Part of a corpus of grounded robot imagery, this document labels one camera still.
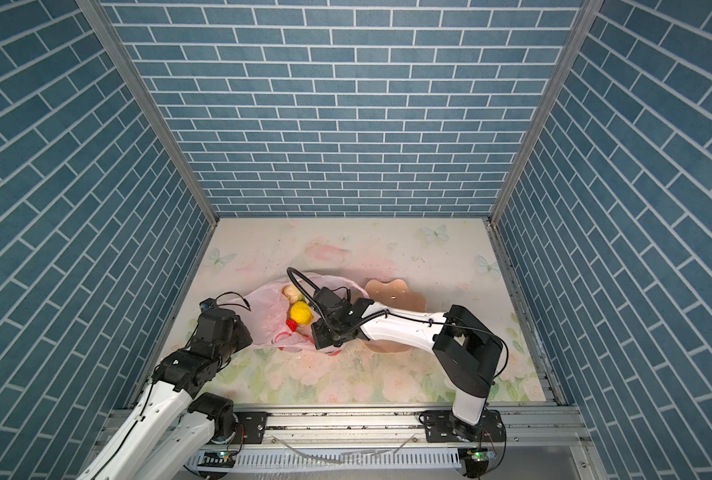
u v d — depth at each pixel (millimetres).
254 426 734
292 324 876
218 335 608
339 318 640
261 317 836
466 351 454
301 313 889
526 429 754
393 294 1050
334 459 706
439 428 738
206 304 705
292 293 924
